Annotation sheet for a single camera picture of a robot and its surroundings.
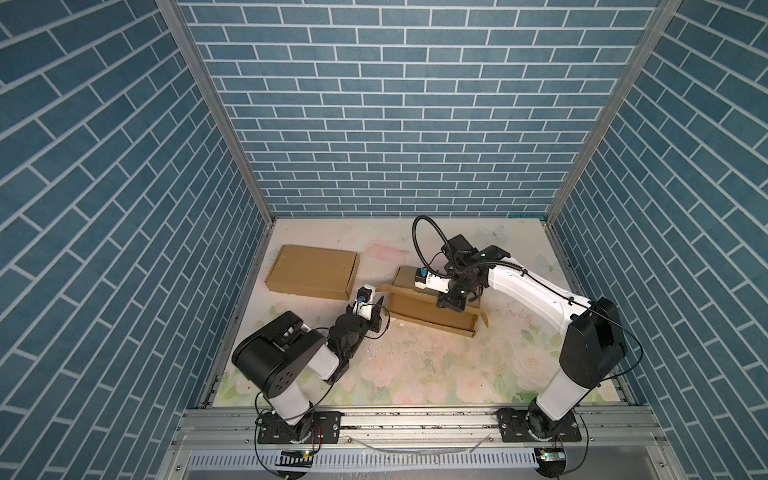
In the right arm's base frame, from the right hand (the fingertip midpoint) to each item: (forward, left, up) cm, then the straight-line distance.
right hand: (438, 297), depth 85 cm
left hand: (0, +17, -3) cm, 18 cm away
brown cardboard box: (+11, +41, -7) cm, 43 cm away
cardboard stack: (-4, +5, +1) cm, 7 cm away
